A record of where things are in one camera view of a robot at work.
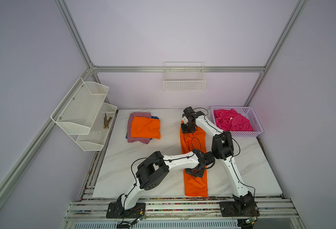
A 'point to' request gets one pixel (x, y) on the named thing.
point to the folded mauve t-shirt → (131, 139)
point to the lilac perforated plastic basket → (248, 112)
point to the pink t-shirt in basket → (229, 119)
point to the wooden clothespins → (106, 121)
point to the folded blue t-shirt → (154, 117)
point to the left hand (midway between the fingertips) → (194, 175)
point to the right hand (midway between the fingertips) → (184, 133)
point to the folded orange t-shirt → (142, 127)
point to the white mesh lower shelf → (95, 140)
